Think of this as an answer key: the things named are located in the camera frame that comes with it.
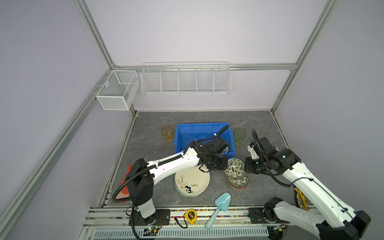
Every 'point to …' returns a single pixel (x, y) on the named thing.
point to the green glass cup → (239, 134)
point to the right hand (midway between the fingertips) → (245, 168)
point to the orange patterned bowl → (238, 188)
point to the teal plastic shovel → (223, 201)
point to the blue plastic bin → (185, 133)
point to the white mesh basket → (118, 90)
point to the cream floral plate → (192, 181)
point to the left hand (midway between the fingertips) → (227, 171)
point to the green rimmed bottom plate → (185, 194)
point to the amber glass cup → (167, 132)
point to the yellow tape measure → (191, 215)
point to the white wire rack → (185, 77)
